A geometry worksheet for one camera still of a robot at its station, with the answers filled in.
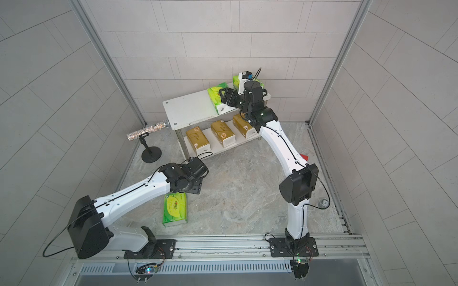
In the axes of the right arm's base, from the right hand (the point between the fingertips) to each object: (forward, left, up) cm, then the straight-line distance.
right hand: (225, 91), depth 75 cm
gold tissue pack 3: (+6, -8, -27) cm, 29 cm away
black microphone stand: (-3, +45, -37) cm, 58 cm away
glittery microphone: (+2, +33, -19) cm, 38 cm away
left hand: (-27, +16, -32) cm, 45 cm away
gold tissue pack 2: (-1, +3, -26) cm, 26 cm away
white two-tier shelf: (-4, +14, -7) cm, 16 cm away
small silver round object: (-36, -41, -38) cm, 67 cm away
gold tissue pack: (-4, +16, -26) cm, 31 cm away
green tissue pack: (-36, +25, -33) cm, 55 cm away
